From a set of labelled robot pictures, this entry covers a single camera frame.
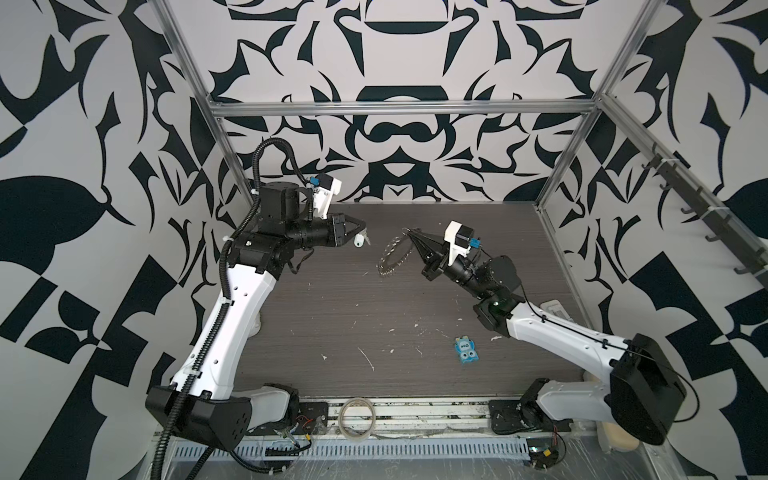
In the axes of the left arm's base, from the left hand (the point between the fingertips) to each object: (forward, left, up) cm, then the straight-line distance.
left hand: (365, 219), depth 65 cm
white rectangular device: (-5, -56, -36) cm, 67 cm away
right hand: (-4, -10, 0) cm, 11 cm away
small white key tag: (-4, +1, -3) cm, 5 cm away
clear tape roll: (-33, +8, -39) cm, 51 cm away
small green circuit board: (-40, -40, -38) cm, 68 cm away
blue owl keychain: (-17, -26, -36) cm, 48 cm away
